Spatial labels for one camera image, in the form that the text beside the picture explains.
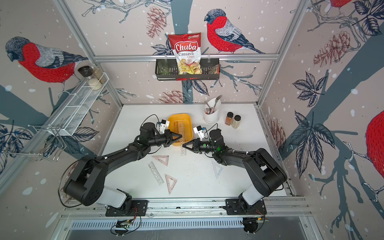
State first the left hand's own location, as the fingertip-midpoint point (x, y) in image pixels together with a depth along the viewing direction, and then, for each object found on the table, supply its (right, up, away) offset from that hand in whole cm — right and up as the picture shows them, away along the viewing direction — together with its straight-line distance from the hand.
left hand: (184, 134), depth 80 cm
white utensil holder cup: (+18, +14, +26) cm, 34 cm away
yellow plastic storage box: (-4, +4, +28) cm, 28 cm away
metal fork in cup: (+22, +23, +21) cm, 38 cm away
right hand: (0, -6, -2) cm, 7 cm away
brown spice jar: (+30, +8, +22) cm, 38 cm away
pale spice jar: (+34, +6, +21) cm, 41 cm away
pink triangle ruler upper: (-17, -16, +12) cm, 26 cm away
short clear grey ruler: (-17, -24, +6) cm, 30 cm away
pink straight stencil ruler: (-8, +2, +27) cm, 28 cm away
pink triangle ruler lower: (-8, -29, 0) cm, 30 cm away
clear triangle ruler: (+20, -21, +8) cm, 30 cm away
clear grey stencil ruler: (-1, -9, -2) cm, 9 cm away
